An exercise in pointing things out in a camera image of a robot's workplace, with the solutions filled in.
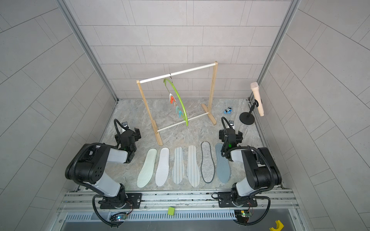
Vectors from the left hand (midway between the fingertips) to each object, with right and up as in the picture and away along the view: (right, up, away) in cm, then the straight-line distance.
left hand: (131, 128), depth 94 cm
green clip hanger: (+32, +18, -20) cm, 42 cm away
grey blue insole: (+58, -22, -14) cm, 63 cm away
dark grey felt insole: (+49, -22, -13) cm, 55 cm away
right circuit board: (+64, -39, -26) cm, 80 cm away
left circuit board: (+7, -37, -29) cm, 48 cm away
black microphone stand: (+80, +6, +8) cm, 81 cm away
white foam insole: (+14, -26, -15) cm, 33 cm away
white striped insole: (+33, -23, -13) cm, 42 cm away
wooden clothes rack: (+53, +13, +9) cm, 55 cm away
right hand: (+66, -1, +1) cm, 66 cm away
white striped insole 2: (+41, -25, -15) cm, 50 cm away
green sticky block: (+30, -36, -27) cm, 54 cm away
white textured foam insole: (+24, -22, -13) cm, 35 cm away
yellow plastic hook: (+80, -40, -31) cm, 94 cm away
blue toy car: (+68, +11, +14) cm, 70 cm away
